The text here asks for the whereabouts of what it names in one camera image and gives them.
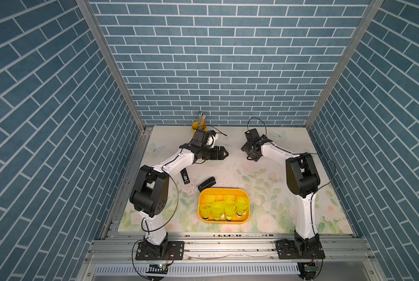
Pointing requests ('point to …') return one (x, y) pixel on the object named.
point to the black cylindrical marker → (185, 176)
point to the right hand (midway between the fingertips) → (247, 150)
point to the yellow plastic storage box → (219, 193)
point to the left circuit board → (157, 268)
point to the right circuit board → (311, 268)
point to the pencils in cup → (202, 124)
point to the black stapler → (206, 184)
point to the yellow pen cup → (195, 126)
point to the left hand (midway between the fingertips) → (226, 154)
